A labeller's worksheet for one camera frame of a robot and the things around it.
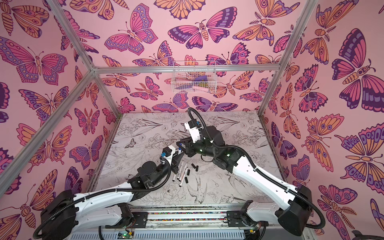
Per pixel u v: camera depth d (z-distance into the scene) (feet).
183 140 1.99
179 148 2.20
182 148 2.10
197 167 3.01
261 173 1.45
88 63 2.94
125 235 2.36
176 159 2.18
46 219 1.43
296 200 1.28
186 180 2.85
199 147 1.93
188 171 2.95
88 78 2.96
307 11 2.30
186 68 3.08
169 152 2.00
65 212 1.35
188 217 2.46
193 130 1.95
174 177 2.86
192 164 3.02
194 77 3.14
